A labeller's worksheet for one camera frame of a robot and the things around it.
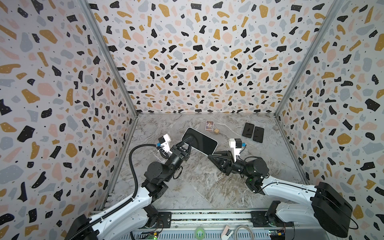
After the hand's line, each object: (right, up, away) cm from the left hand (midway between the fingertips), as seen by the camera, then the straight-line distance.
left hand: (192, 137), depth 59 cm
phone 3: (+45, -1, +50) cm, 68 cm away
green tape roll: (+2, -45, +12) cm, 47 cm away
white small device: (+15, -45, +9) cm, 48 cm away
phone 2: (+38, +1, +50) cm, 63 cm away
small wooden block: (+15, +1, +50) cm, 52 cm away
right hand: (+6, -8, 0) cm, 10 cm away
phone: (+3, -2, +4) cm, 5 cm away
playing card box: (+10, +5, +54) cm, 55 cm away
